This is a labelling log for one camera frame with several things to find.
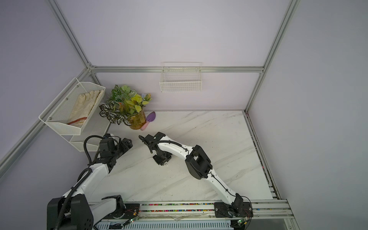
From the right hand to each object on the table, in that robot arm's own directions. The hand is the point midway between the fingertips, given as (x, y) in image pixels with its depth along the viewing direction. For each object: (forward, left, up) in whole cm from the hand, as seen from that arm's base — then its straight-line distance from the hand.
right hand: (166, 163), depth 90 cm
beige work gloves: (+23, +44, +31) cm, 59 cm away
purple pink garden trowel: (+40, +16, 0) cm, 43 cm away
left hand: (+8, +24, +10) cm, 27 cm away
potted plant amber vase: (+34, +28, +18) cm, 48 cm away
